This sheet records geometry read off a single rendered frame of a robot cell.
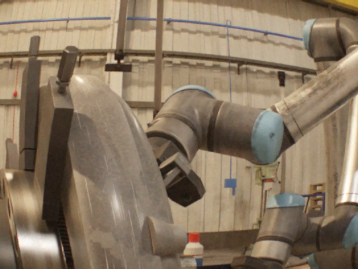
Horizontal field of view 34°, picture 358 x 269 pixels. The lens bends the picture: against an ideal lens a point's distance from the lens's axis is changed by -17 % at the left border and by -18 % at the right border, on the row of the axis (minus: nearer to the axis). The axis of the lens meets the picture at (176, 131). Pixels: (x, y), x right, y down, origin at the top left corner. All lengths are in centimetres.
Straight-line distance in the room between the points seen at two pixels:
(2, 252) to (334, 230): 79
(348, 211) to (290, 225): 16
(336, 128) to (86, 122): 96
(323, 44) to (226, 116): 58
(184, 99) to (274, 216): 32
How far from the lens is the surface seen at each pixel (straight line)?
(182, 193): 115
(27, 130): 106
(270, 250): 132
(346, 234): 139
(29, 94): 107
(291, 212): 136
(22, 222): 89
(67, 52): 78
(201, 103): 120
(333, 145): 169
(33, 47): 113
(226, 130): 118
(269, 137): 117
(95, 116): 84
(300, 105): 130
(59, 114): 79
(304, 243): 144
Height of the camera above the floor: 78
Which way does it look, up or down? 6 degrees up
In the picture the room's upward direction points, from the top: straight up
